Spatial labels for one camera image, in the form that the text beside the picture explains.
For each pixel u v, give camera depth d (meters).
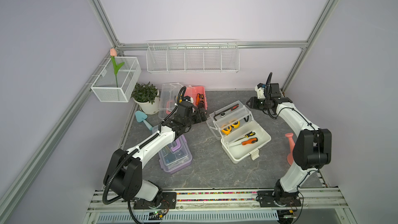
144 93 0.94
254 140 0.91
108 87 0.71
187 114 0.66
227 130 0.89
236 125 0.91
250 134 0.95
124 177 0.42
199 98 1.15
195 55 1.00
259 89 0.84
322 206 0.74
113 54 0.85
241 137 0.94
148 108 1.02
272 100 0.68
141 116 1.06
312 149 0.48
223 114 0.92
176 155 0.79
